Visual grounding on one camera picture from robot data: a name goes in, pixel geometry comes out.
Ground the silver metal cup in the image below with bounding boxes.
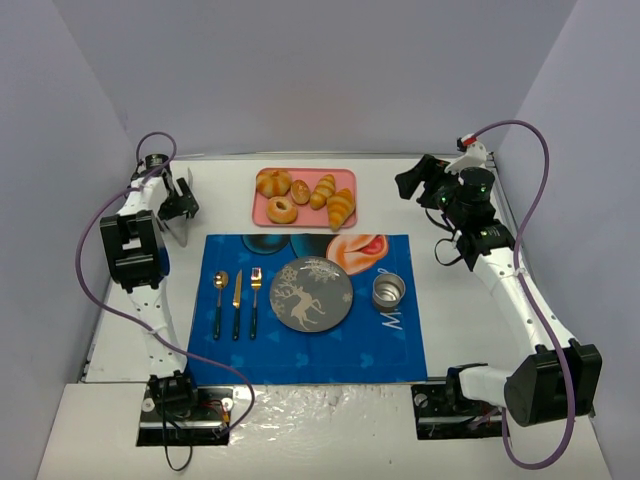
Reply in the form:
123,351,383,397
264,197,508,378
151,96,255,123
372,272,406,312

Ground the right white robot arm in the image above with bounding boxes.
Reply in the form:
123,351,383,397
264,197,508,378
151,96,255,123
395,155,602,427

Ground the grey reindeer plate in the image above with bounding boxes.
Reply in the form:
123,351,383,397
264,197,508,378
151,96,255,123
269,256,354,333

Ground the sugared ring donut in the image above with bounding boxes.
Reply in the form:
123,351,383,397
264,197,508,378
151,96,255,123
266,196,298,224

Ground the pink rectangular tray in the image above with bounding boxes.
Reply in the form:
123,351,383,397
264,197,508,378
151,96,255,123
252,167,357,230

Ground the round pumpkin-shaped bun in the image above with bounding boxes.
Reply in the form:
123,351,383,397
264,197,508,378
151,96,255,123
256,169,293,198

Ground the purple cable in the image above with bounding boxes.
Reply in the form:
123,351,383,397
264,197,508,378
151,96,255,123
74,131,256,436
472,119,576,470

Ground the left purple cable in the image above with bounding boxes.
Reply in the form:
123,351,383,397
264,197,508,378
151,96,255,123
74,131,256,436

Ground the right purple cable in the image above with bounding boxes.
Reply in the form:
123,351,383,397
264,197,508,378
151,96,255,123
472,119,576,470

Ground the gold knife dark handle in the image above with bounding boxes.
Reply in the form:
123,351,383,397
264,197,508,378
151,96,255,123
232,270,243,341

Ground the small sesame bun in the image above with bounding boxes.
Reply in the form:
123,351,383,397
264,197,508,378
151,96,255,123
290,179,311,205

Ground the large striped croissant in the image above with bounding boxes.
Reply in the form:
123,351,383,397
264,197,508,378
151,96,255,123
327,188,356,232

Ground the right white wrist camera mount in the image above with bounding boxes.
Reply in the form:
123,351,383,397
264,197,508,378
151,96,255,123
445,134,489,175

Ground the gold fork dark handle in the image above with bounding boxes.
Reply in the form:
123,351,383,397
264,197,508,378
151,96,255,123
249,267,262,340

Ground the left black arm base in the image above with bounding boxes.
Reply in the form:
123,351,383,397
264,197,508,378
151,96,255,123
136,387,234,447

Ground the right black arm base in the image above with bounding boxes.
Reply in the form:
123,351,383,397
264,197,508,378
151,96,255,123
411,363,509,440

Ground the blue cartoon placemat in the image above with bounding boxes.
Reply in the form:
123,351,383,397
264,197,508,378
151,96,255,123
188,234,427,385

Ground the small striped croissant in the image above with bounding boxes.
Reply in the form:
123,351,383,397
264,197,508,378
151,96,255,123
309,174,336,210

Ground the gold spoon dark handle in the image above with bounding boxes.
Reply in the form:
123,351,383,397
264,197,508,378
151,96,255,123
212,271,229,340

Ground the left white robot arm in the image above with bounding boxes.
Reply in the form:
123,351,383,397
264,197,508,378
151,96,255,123
99,154,199,407

